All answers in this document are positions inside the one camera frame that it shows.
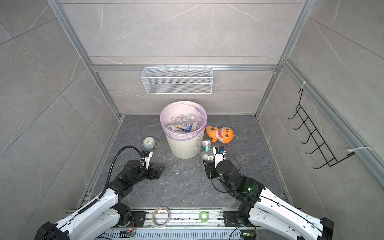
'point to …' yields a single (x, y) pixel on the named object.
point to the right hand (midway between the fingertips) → (207, 159)
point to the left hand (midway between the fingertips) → (158, 162)
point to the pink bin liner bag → (175, 108)
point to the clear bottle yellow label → (183, 120)
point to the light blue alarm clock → (148, 142)
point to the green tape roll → (204, 220)
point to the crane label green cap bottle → (207, 154)
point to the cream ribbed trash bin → (185, 141)
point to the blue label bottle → (188, 129)
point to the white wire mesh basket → (177, 80)
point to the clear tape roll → (161, 216)
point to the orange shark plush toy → (224, 135)
